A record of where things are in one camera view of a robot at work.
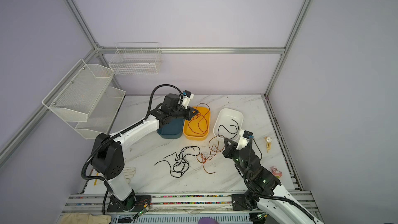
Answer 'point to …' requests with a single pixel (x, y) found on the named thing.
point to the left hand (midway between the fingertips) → (197, 112)
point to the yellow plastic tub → (198, 128)
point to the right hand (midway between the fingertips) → (222, 139)
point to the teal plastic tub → (173, 129)
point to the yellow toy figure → (268, 140)
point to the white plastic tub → (228, 123)
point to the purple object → (207, 220)
